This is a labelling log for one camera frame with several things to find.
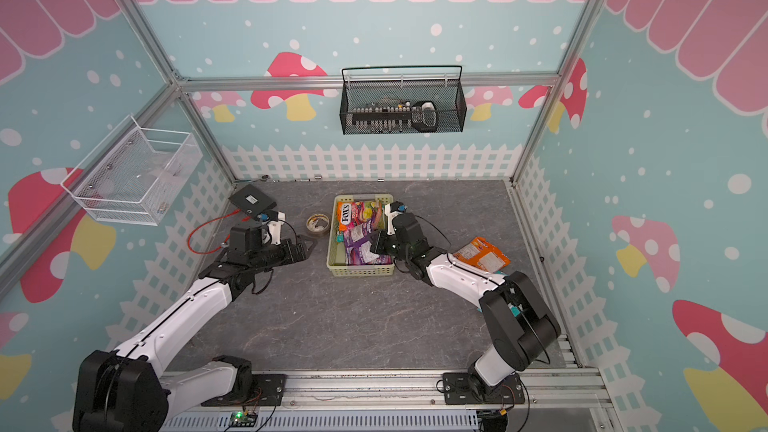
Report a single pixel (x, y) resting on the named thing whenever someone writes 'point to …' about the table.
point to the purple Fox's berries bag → (367, 259)
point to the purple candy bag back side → (357, 236)
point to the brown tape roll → (317, 223)
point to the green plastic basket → (336, 255)
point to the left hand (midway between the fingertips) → (306, 247)
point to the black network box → (253, 201)
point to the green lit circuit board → (239, 419)
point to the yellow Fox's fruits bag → (350, 213)
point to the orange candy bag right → (483, 254)
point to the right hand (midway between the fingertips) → (367, 235)
